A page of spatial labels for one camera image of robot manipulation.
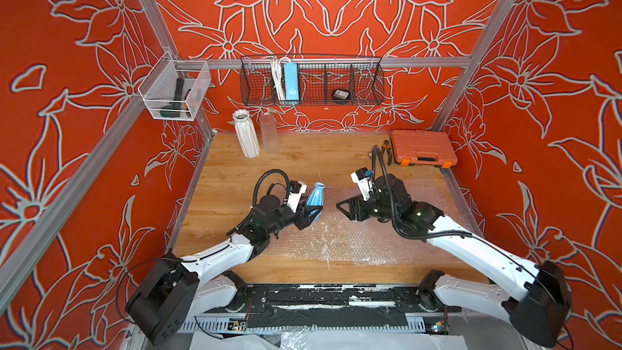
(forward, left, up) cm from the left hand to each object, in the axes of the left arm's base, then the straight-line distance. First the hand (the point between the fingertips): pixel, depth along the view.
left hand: (316, 202), depth 78 cm
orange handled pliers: (+41, -32, -14) cm, 54 cm away
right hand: (-2, -7, +4) cm, 8 cm away
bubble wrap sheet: (-5, -7, -15) cm, 17 cm away
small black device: (+43, -7, +13) cm, 45 cm away
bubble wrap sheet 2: (-7, -19, -14) cm, 24 cm away
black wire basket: (+53, -17, +15) cm, 58 cm away
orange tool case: (+40, -49, -13) cm, 64 cm away
